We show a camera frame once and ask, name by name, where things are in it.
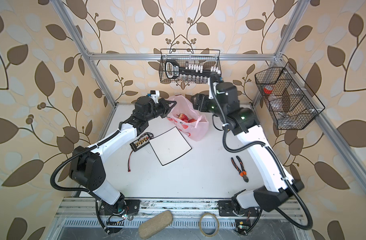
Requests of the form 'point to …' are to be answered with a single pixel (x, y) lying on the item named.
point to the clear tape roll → (200, 226)
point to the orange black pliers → (243, 173)
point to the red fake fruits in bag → (183, 117)
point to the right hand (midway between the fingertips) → (200, 99)
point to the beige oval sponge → (155, 225)
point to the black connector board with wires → (141, 142)
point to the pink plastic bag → (197, 131)
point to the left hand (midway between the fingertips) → (178, 100)
